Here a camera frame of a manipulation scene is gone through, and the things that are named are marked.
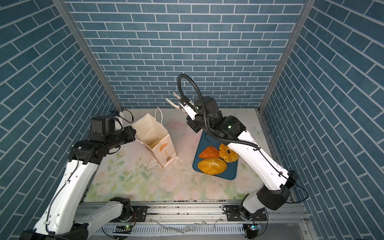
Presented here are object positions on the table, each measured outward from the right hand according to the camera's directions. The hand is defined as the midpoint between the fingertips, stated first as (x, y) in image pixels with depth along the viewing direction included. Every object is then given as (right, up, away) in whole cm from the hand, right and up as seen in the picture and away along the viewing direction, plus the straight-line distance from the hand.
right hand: (190, 110), depth 66 cm
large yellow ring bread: (+21, -25, +25) cm, 41 cm away
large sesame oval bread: (+11, -31, +19) cm, 38 cm away
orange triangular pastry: (+11, -24, +25) cm, 36 cm away
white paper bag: (-27, -12, +28) cm, 40 cm away
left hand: (-25, -9, +4) cm, 27 cm away
